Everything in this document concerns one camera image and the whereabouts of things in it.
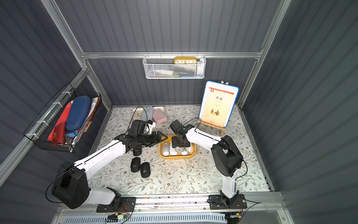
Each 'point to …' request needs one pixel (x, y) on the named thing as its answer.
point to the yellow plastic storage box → (179, 156)
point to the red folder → (57, 134)
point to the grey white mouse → (179, 150)
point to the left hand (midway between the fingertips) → (165, 140)
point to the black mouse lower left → (135, 164)
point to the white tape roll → (137, 113)
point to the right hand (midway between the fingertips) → (180, 142)
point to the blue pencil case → (79, 112)
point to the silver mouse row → (165, 148)
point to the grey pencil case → (148, 116)
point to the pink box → (159, 115)
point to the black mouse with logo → (145, 170)
